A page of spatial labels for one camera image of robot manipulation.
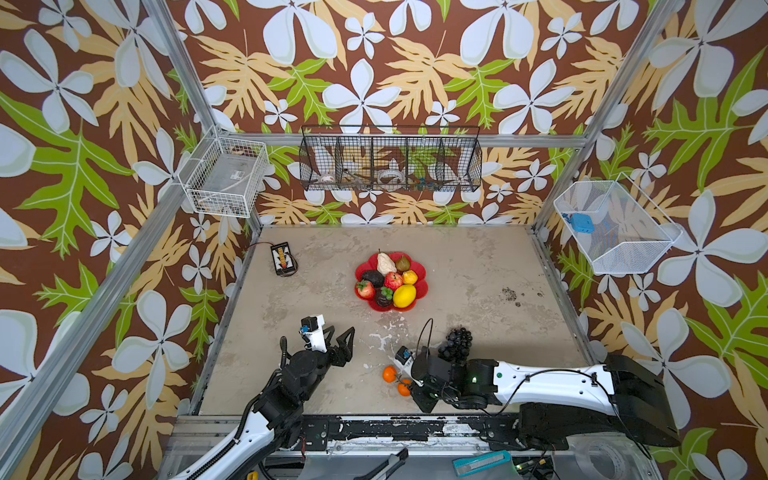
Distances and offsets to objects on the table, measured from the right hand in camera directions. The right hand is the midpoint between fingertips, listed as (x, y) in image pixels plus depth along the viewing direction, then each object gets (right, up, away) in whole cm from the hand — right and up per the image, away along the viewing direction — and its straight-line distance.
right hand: (406, 391), depth 76 cm
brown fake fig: (+1, +32, +26) cm, 41 cm away
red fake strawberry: (-12, +24, +19) cm, 33 cm away
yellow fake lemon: (+1, +23, +17) cm, 29 cm away
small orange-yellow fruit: (+3, +28, +24) cm, 37 cm away
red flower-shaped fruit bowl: (+7, +25, +22) cm, 34 cm away
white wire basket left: (-53, +59, +10) cm, 80 cm away
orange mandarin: (-4, +3, +4) cm, 7 cm away
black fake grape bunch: (+16, +8, +9) cm, 20 cm away
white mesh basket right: (+60, +42, +6) cm, 73 cm away
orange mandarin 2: (-1, 0, +1) cm, 1 cm away
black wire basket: (-3, +68, +22) cm, 71 cm away
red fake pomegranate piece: (-3, +27, +21) cm, 34 cm away
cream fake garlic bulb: (-5, +32, +25) cm, 41 cm away
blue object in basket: (+52, +45, +10) cm, 69 cm away
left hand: (-17, +16, +4) cm, 23 cm away
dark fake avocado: (-9, +28, +23) cm, 37 cm away
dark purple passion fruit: (-6, +21, +18) cm, 28 cm away
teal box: (+18, -15, -5) cm, 24 cm away
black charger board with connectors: (-43, +34, +32) cm, 64 cm away
